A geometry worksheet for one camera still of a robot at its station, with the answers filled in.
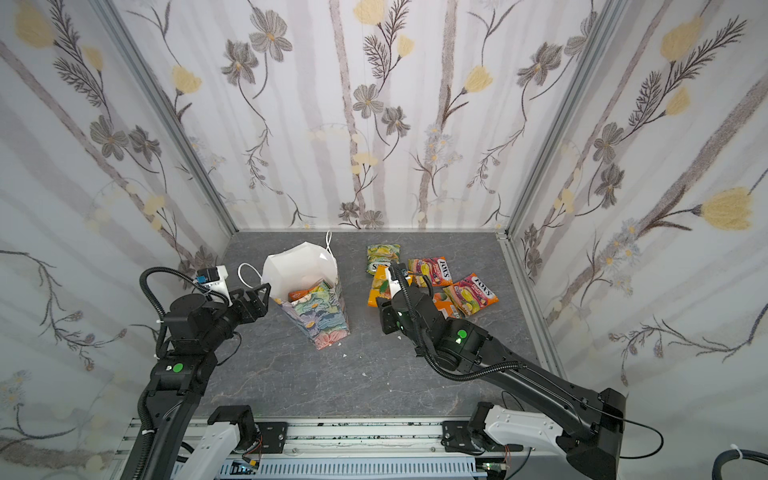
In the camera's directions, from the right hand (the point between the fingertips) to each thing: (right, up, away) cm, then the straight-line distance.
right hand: (386, 294), depth 70 cm
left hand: (-32, +3, +2) cm, 33 cm away
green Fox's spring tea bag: (-2, +10, +39) cm, 40 cm away
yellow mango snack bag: (-2, -1, +29) cm, 29 cm away
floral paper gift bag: (-28, +2, +25) cm, 37 cm away
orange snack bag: (-30, -3, +23) cm, 37 cm away
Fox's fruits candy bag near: (+28, -3, +29) cm, 41 cm away
